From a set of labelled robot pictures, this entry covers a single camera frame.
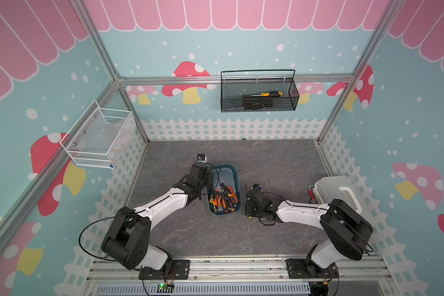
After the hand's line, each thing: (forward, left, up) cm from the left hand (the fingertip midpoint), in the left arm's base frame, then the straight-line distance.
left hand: (208, 175), depth 90 cm
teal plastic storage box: (-8, -8, -9) cm, 14 cm away
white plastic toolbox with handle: (-7, -62, +1) cm, 62 cm away
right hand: (-12, -19, -11) cm, 25 cm away
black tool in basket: (+26, -23, +24) cm, 42 cm away
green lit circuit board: (-45, +15, -14) cm, 49 cm away
